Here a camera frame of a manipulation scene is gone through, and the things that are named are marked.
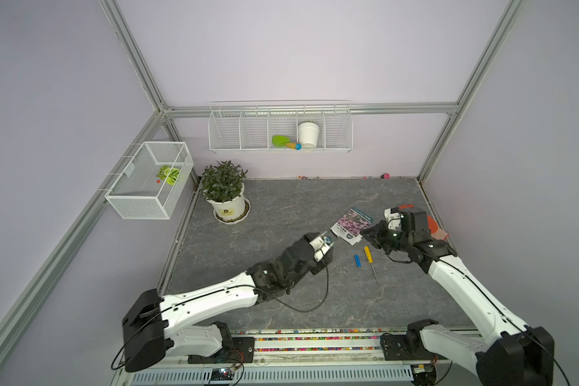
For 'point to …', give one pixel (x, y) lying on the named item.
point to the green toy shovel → (280, 141)
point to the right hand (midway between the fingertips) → (358, 230)
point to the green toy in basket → (168, 174)
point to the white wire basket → (152, 181)
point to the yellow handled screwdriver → (370, 259)
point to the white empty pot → (308, 133)
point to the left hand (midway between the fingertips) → (324, 241)
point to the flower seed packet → (350, 226)
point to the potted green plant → (224, 191)
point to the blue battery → (358, 260)
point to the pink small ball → (386, 176)
